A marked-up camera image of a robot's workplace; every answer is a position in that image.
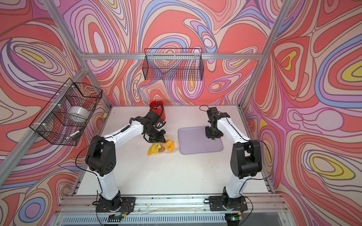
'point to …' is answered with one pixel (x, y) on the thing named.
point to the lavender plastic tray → (193, 140)
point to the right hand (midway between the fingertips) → (213, 139)
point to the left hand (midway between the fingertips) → (167, 141)
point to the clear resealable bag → (171, 146)
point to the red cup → (160, 103)
